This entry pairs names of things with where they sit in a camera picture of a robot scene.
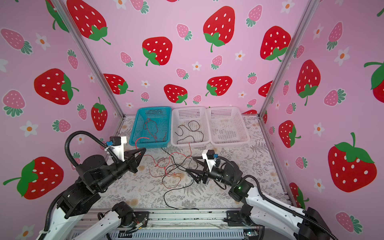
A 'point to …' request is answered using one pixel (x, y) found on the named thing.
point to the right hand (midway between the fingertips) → (189, 164)
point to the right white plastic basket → (226, 126)
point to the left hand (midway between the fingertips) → (145, 149)
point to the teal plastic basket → (152, 127)
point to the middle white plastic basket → (189, 126)
